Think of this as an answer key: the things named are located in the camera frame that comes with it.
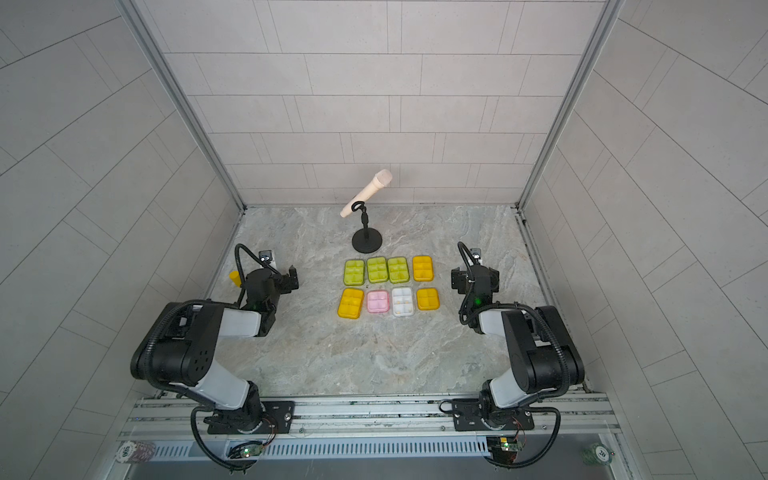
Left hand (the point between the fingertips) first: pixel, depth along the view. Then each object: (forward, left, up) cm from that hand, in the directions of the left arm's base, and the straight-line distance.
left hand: (283, 263), depth 95 cm
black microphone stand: (+12, -25, -3) cm, 28 cm away
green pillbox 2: (-1, -30, -2) cm, 30 cm away
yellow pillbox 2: (-11, -46, -3) cm, 48 cm away
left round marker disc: (-48, +20, +2) cm, 52 cm away
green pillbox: (0, -22, -4) cm, 23 cm away
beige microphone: (+12, -32, +25) cm, 42 cm away
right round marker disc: (-49, -80, +3) cm, 94 cm away
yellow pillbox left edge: (-5, +13, 0) cm, 14 cm away
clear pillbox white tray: (-11, -38, -4) cm, 40 cm away
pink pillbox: (-11, -31, -4) cm, 33 cm away
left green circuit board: (-48, -3, -2) cm, 48 cm away
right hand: (0, -61, +1) cm, 61 cm away
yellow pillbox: (0, -45, -3) cm, 45 cm away
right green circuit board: (-47, -63, -3) cm, 79 cm away
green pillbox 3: (0, -37, -2) cm, 37 cm away
